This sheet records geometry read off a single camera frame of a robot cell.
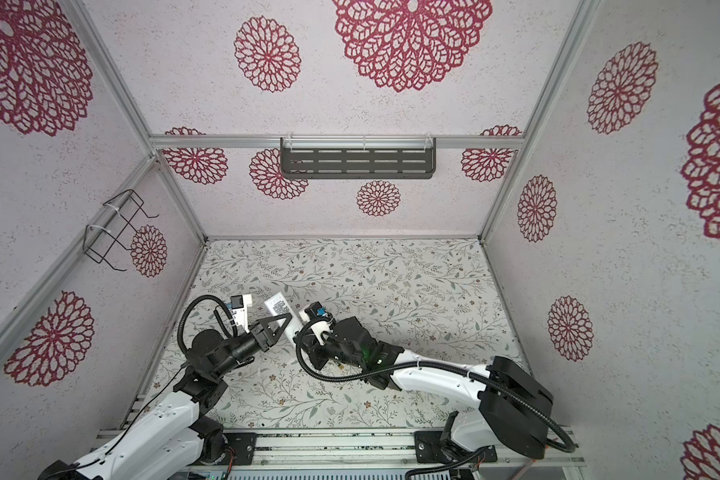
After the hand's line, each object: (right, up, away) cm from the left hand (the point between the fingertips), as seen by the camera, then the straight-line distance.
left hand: (292, 321), depth 74 cm
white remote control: (-3, +4, -2) cm, 5 cm away
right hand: (+1, -3, -3) cm, 4 cm away
